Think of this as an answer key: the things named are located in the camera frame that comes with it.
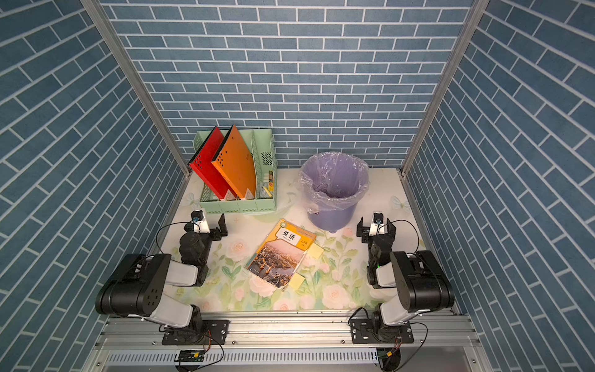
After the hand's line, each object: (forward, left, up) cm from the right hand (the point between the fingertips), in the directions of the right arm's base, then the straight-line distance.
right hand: (378, 219), depth 90 cm
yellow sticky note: (-11, +24, -10) cm, 28 cm away
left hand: (-4, +63, +2) cm, 63 cm away
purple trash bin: (-1, +16, -1) cm, 16 cm away
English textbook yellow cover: (-15, +38, -9) cm, 42 cm away
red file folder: (+7, +68, +18) cm, 71 cm away
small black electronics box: (-48, +61, -13) cm, 78 cm away
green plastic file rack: (+31, +51, +9) cm, 61 cm away
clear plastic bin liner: (+15, +19, +5) cm, 24 cm away
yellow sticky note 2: (-24, +30, -9) cm, 39 cm away
